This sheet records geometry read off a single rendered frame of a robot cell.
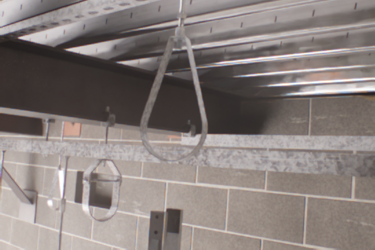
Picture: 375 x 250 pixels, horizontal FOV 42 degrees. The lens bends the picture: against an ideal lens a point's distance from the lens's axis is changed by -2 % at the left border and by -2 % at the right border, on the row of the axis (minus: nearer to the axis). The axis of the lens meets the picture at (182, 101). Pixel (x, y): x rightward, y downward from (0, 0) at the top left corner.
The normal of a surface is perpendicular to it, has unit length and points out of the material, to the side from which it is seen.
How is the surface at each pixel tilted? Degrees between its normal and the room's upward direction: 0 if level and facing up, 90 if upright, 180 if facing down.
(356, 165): 90
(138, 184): 90
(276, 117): 90
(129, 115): 90
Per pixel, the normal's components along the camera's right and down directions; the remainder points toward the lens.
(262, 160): -0.69, -0.14
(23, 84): 0.72, -0.04
